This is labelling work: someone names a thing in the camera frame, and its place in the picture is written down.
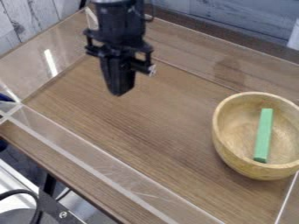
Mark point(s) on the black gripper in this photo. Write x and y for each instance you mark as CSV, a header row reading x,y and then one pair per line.
x,y
119,38

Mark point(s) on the brown wooden bowl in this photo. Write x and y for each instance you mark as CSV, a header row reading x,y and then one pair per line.
x,y
233,129

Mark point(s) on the green rectangular block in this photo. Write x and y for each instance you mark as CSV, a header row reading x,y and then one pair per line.
x,y
263,135

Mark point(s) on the black table leg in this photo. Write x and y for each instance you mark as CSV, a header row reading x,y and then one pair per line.
x,y
49,185

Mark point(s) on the clear acrylic corner bracket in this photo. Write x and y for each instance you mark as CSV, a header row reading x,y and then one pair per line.
x,y
91,19

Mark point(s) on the clear acrylic front wall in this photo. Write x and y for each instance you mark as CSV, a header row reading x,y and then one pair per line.
x,y
100,178

